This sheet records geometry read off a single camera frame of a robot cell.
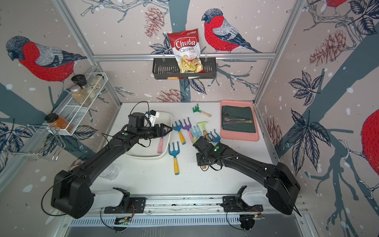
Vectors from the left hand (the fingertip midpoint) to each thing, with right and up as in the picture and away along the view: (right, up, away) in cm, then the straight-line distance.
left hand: (171, 127), depth 79 cm
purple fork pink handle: (+8, -2, +26) cm, 27 cm away
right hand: (+16, -18, +3) cm, 24 cm away
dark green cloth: (+52, +9, +36) cm, 64 cm away
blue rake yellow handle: (+1, -3, +25) cm, 25 cm away
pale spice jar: (-46, +27, +7) cm, 53 cm away
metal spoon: (+38, +4, +30) cm, 48 cm away
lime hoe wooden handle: (+19, 0, +26) cm, 33 cm away
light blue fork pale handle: (+14, -8, +22) cm, 27 cm away
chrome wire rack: (-52, -4, -20) cm, 55 cm away
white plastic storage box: (-17, -15, +13) cm, 26 cm away
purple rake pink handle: (-9, -14, +14) cm, 22 cm away
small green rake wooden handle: (+15, +11, +38) cm, 42 cm away
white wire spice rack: (-51, +6, -6) cm, 52 cm away
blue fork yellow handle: (0, -18, +14) cm, 23 cm away
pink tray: (+42, -8, +22) cm, 48 cm away
